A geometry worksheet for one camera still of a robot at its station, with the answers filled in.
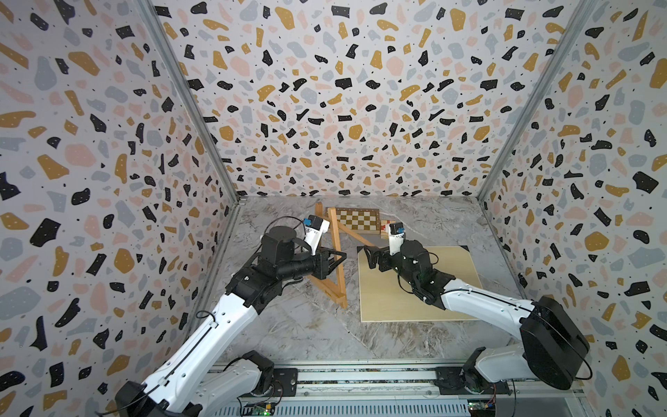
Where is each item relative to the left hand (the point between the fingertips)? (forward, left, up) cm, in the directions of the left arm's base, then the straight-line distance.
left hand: (346, 256), depth 67 cm
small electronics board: (-29, +24, -30) cm, 48 cm away
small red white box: (+9, -11, 0) cm, 15 cm away
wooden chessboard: (+35, -6, -27) cm, 45 cm away
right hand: (+12, -11, -11) cm, 19 cm away
